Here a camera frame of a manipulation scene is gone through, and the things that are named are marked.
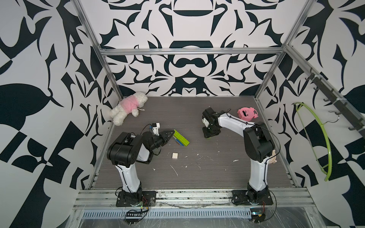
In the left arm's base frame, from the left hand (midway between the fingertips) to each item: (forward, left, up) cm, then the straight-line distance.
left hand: (173, 130), depth 90 cm
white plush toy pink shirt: (+23, +31, 0) cm, 39 cm away
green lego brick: (-5, -5, -2) cm, 7 cm away
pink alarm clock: (+15, -53, -5) cm, 56 cm away
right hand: (+1, -22, -7) cm, 23 cm away
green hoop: (-33, -65, +15) cm, 74 cm away
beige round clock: (-19, -58, -6) cm, 62 cm away
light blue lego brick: (-5, -2, -6) cm, 8 cm away
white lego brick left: (-14, -1, -7) cm, 16 cm away
